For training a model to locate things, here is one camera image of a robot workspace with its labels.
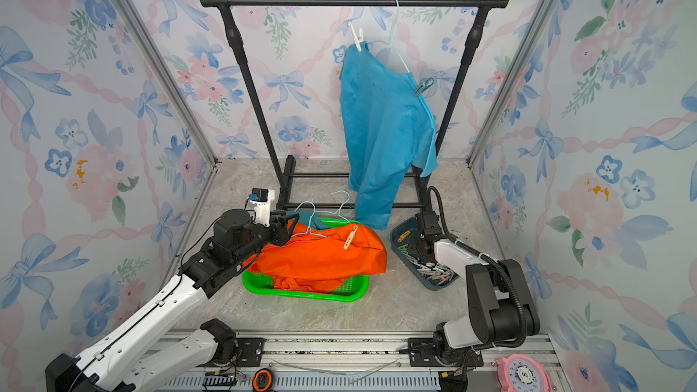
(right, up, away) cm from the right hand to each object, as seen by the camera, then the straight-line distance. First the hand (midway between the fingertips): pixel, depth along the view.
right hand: (420, 245), depth 94 cm
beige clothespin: (-24, +5, -12) cm, 28 cm away
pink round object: (+19, -26, -26) cm, 42 cm away
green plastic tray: (-53, -10, -9) cm, 54 cm away
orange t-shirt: (-33, -2, -13) cm, 35 cm away
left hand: (-39, +13, -20) cm, 46 cm away
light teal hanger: (-37, +9, -10) cm, 39 cm away
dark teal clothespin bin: (+3, -8, -7) cm, 11 cm away
